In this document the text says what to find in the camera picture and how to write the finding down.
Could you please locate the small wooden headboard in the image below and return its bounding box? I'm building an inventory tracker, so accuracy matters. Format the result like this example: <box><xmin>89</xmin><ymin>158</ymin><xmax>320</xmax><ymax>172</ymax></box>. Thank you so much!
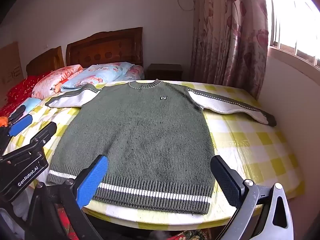
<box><xmin>26</xmin><ymin>46</ymin><xmax>65</xmax><ymax>77</ymax></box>

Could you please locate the dark wooden nightstand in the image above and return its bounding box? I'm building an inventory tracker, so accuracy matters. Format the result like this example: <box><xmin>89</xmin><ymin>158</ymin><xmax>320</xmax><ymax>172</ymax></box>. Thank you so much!
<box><xmin>146</xmin><ymin>64</ymin><xmax>183</xmax><ymax>81</ymax></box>

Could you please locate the maroon floral curtain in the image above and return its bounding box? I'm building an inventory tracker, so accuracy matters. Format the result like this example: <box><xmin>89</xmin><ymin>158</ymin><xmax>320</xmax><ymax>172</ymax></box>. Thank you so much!
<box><xmin>190</xmin><ymin>0</ymin><xmax>272</xmax><ymax>99</ymax></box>

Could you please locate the window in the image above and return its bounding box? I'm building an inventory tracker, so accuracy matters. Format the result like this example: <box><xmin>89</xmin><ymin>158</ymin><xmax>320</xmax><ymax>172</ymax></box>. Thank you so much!
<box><xmin>261</xmin><ymin>0</ymin><xmax>320</xmax><ymax>68</ymax></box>

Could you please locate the yellow checkered bed sheet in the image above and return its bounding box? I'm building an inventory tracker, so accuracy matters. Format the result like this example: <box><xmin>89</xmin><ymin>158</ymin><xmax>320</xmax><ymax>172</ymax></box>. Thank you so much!
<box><xmin>5</xmin><ymin>80</ymin><xmax>305</xmax><ymax>230</ymax></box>

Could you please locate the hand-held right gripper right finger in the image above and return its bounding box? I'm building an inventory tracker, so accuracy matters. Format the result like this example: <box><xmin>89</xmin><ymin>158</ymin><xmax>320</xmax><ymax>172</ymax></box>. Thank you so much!
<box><xmin>210</xmin><ymin>155</ymin><xmax>294</xmax><ymax>240</ymax></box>

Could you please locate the green knit sweater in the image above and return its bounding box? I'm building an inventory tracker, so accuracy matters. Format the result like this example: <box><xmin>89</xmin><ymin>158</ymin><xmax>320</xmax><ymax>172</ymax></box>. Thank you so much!
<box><xmin>46</xmin><ymin>79</ymin><xmax>277</xmax><ymax>215</ymax></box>

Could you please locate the pink floral pillow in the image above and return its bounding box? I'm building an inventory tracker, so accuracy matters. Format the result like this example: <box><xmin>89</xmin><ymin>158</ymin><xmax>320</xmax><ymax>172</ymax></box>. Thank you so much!
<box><xmin>32</xmin><ymin>64</ymin><xmax>83</xmax><ymax>98</ymax></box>

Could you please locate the red patterned blanket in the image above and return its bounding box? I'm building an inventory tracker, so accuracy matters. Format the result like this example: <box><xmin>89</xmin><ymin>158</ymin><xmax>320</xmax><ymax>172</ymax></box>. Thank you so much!
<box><xmin>0</xmin><ymin>71</ymin><xmax>52</xmax><ymax>117</ymax></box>

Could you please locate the blue floral folded quilt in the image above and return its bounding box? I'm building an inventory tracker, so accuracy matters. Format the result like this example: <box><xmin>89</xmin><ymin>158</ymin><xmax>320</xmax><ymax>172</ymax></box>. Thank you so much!
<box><xmin>61</xmin><ymin>62</ymin><xmax>134</xmax><ymax>92</ymax></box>

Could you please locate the large wooden headboard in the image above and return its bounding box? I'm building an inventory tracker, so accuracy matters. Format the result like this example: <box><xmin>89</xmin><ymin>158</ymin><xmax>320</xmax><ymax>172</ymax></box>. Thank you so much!
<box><xmin>66</xmin><ymin>27</ymin><xmax>144</xmax><ymax>68</ymax></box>

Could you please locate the light blue cloth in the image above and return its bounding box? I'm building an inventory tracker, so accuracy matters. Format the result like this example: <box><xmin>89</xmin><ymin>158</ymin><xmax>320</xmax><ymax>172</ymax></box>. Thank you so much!
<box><xmin>15</xmin><ymin>97</ymin><xmax>42</xmax><ymax>115</ymax></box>

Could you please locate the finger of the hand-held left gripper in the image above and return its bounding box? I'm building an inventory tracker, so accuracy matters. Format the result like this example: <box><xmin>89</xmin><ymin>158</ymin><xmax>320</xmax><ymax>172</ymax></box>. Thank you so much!
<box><xmin>0</xmin><ymin>121</ymin><xmax>58</xmax><ymax>167</ymax></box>
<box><xmin>0</xmin><ymin>104</ymin><xmax>33</xmax><ymax>147</ymax></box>

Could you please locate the cardboard box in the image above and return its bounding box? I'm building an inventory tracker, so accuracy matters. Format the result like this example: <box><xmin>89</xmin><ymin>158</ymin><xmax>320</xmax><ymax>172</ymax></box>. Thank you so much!
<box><xmin>0</xmin><ymin>41</ymin><xmax>24</xmax><ymax>105</ymax></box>

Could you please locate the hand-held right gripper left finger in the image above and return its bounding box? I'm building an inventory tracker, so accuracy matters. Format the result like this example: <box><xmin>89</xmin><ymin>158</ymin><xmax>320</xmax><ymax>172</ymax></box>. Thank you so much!
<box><xmin>25</xmin><ymin>154</ymin><xmax>108</xmax><ymax>240</ymax></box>

